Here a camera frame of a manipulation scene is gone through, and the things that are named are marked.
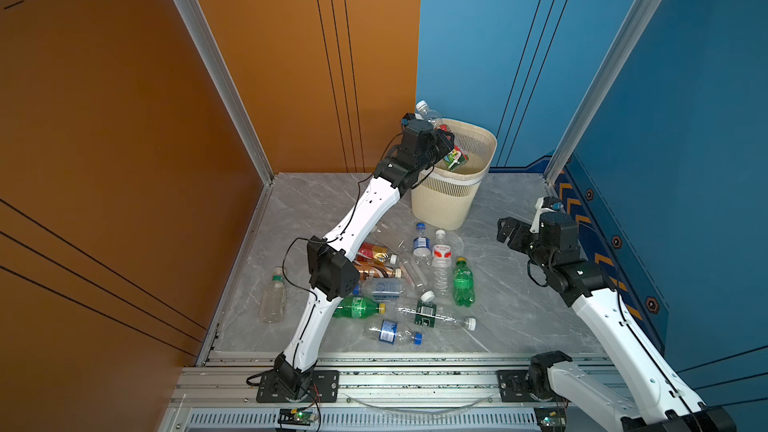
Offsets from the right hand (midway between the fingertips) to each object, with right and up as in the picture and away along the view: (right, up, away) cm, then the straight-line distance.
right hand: (510, 225), depth 77 cm
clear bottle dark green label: (-22, -24, +2) cm, 32 cm away
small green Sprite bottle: (-9, -19, +13) cm, 25 cm away
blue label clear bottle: (-21, -9, +17) cm, 29 cm away
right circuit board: (+7, -46, -6) cm, 47 cm away
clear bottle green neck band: (-66, -24, +11) cm, 71 cm away
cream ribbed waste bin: (-14, +7, +14) cm, 21 cm away
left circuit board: (-54, -45, -7) cm, 71 cm away
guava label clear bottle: (-24, -17, +13) cm, 32 cm away
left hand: (-14, +24, +2) cm, 28 cm away
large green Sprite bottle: (-40, -23, +3) cm, 46 cm away
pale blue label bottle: (-33, -19, +7) cm, 39 cm away
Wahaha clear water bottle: (-16, -14, +14) cm, 25 cm away
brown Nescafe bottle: (-38, -14, +11) cm, 42 cm away
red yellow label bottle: (-37, -9, +14) cm, 41 cm away
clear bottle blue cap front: (-32, -28, 0) cm, 42 cm away
